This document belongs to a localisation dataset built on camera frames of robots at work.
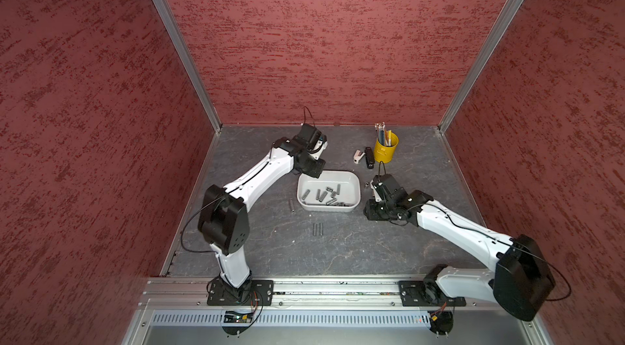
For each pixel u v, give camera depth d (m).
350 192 0.97
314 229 0.87
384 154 1.01
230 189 0.48
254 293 0.74
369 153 1.08
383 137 1.00
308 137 0.68
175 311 0.75
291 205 0.93
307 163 0.70
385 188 0.65
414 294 0.74
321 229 0.87
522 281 0.41
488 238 0.46
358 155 1.07
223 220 0.46
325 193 0.97
